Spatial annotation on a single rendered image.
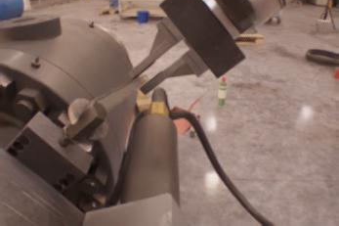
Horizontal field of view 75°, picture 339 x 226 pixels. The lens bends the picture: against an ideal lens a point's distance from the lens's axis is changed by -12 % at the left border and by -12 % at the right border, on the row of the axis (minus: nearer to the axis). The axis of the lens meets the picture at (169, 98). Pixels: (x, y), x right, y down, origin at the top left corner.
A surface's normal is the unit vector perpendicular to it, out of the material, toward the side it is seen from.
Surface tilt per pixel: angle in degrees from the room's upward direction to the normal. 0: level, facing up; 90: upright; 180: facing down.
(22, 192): 48
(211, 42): 79
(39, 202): 53
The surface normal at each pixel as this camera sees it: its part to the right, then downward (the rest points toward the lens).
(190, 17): -0.18, 0.26
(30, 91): 0.24, -0.86
